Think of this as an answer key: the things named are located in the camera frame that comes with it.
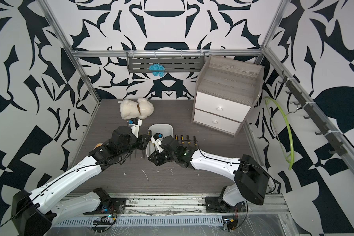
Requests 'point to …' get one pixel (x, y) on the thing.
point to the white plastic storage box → (165, 130)
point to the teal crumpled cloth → (157, 69)
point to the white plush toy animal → (129, 109)
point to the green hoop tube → (291, 138)
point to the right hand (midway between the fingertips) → (149, 156)
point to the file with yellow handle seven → (176, 137)
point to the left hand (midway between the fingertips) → (150, 133)
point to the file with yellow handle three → (194, 138)
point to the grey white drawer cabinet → (225, 90)
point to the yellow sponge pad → (98, 145)
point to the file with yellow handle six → (182, 137)
